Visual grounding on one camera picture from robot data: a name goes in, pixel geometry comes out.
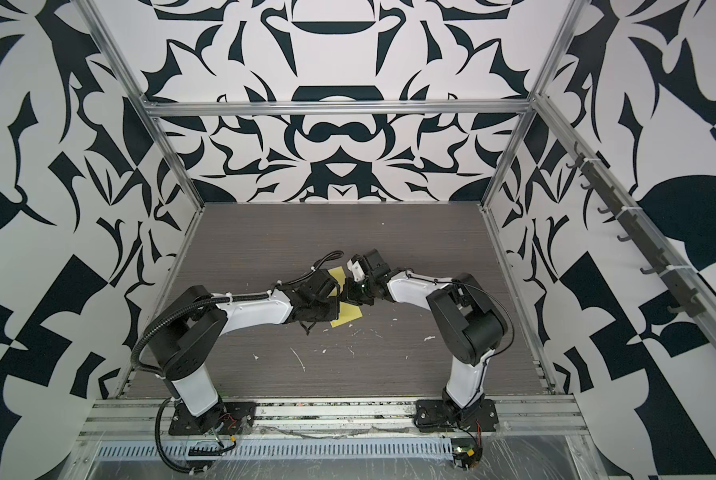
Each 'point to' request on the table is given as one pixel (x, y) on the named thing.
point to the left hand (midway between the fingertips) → (342, 305)
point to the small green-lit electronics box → (466, 452)
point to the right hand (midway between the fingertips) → (340, 295)
